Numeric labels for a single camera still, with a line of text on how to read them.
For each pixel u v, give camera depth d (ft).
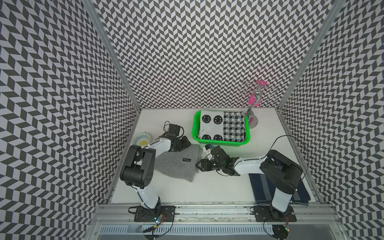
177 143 2.70
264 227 2.28
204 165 2.56
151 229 2.23
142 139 3.25
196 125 3.19
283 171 1.60
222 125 3.25
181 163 2.83
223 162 2.32
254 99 3.05
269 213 2.11
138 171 1.53
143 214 2.19
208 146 2.70
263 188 2.59
